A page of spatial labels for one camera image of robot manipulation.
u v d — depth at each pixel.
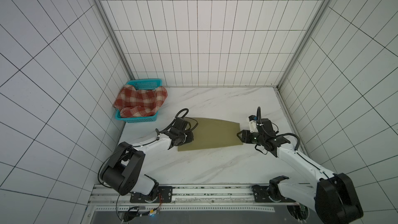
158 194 0.72
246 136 0.74
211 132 0.84
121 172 0.43
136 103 1.04
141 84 1.13
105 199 0.72
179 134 0.69
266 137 0.65
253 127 0.76
